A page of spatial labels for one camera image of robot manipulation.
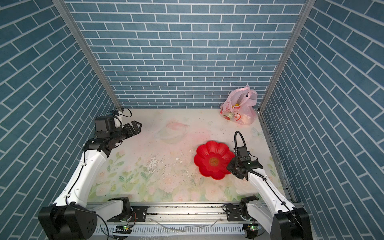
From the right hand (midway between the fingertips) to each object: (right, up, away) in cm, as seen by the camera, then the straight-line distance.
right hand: (228, 165), depth 85 cm
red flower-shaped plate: (-8, +1, +9) cm, 12 cm away
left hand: (-51, +23, -7) cm, 56 cm away
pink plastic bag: (+12, +37, +22) cm, 44 cm away
